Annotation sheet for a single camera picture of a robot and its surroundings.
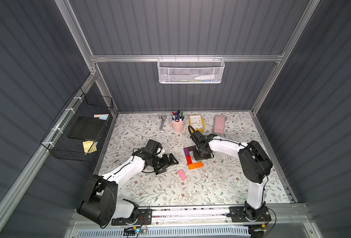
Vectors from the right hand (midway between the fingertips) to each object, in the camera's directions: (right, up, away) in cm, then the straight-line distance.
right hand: (197, 158), depth 93 cm
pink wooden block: (-10, -9, -5) cm, 14 cm away
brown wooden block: (-4, +6, +3) cm, 8 cm away
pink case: (+19, +22, +18) cm, 35 cm away
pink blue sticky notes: (-54, +26, -12) cm, 61 cm away
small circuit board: (-36, -30, -23) cm, 52 cm away
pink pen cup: (-12, +24, +7) cm, 28 cm away
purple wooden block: (-7, +4, +5) cm, 9 cm away
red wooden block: (-5, -1, +1) cm, 5 cm away
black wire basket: (-64, +32, -14) cm, 73 cm away
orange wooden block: (-2, -4, -3) cm, 5 cm away
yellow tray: (+2, +23, +18) cm, 30 cm away
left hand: (-14, -2, -12) cm, 18 cm away
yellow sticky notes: (-49, +12, -32) cm, 60 cm away
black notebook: (-57, +20, -21) cm, 64 cm away
